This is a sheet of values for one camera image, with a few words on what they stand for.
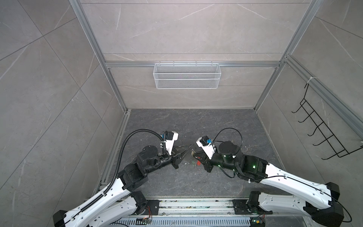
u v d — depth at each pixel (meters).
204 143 0.53
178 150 0.55
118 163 0.46
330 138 0.63
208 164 0.56
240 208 0.73
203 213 0.73
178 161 0.53
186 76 1.00
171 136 0.53
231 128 0.45
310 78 0.70
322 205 0.39
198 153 0.62
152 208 0.73
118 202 0.59
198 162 0.62
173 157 0.52
